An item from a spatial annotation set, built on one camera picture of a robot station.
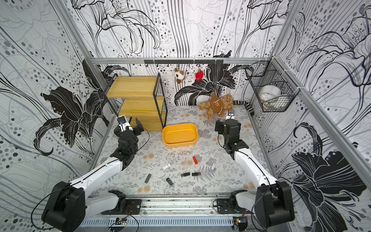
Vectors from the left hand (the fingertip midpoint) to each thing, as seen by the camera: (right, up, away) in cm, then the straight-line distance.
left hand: (131, 123), depth 81 cm
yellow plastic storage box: (+26, -10, +21) cm, 34 cm away
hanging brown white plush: (+27, +31, +12) cm, 43 cm away
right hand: (+56, +2, +2) cm, 56 cm away
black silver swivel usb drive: (+22, -34, 0) cm, 40 cm away
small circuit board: (-3, -50, -10) cm, 51 cm away
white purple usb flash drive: (+47, -27, +5) cm, 55 cm away
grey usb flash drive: (+9, -33, +2) cm, 34 cm away
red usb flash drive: (+37, -24, +9) cm, 45 cm away
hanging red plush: (+40, +31, +12) cm, 52 cm away
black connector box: (+60, -49, -11) cm, 78 cm away
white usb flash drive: (+19, -27, +5) cm, 33 cm away
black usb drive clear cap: (+31, -31, +3) cm, 44 cm away
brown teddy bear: (+54, +13, +29) cm, 63 cm away
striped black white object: (+82, +14, +38) cm, 91 cm away
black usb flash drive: (+37, -30, +3) cm, 48 cm away
